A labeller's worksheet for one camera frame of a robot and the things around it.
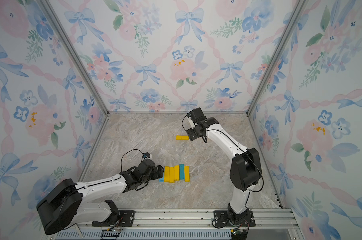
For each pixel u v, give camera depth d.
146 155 0.79
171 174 0.88
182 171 0.90
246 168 0.47
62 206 0.43
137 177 0.66
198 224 0.73
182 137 1.04
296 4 0.70
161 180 0.86
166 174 0.87
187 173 0.88
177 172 0.89
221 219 0.73
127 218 0.74
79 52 0.87
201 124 0.63
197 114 0.69
